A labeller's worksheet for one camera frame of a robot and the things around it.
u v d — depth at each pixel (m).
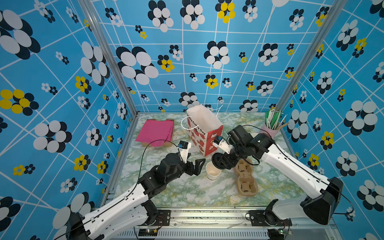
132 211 0.59
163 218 0.73
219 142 0.65
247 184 0.81
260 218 0.72
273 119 0.94
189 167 0.61
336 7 0.68
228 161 0.63
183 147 0.61
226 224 0.72
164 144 0.98
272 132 0.96
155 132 1.03
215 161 0.71
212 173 0.90
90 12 0.70
